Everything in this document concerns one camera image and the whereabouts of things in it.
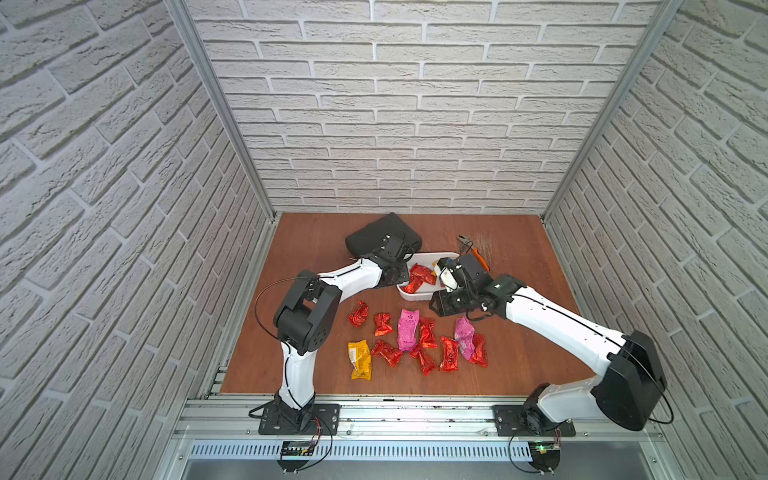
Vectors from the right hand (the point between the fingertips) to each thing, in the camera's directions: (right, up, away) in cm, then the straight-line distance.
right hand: (440, 304), depth 82 cm
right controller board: (+24, -34, -12) cm, 43 cm away
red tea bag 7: (-7, +3, +15) cm, 17 cm away
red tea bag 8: (-3, +7, +18) cm, 19 cm away
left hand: (-9, +8, +15) cm, 19 cm away
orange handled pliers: (+18, +13, +24) cm, 33 cm away
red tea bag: (-4, -16, -2) cm, 17 cm away
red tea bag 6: (+12, -15, +1) cm, 19 cm away
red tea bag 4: (-16, -6, +7) cm, 19 cm away
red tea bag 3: (-24, -6, +8) cm, 26 cm away
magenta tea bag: (+8, -10, +3) cm, 13 cm away
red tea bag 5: (-3, -10, +5) cm, 12 cm away
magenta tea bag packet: (-9, -7, +3) cm, 12 cm away
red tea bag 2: (+4, -15, +1) cm, 16 cm away
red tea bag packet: (-15, -14, +1) cm, 20 cm away
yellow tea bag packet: (-22, -15, -2) cm, 27 cm away
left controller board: (-37, -35, -11) cm, 52 cm away
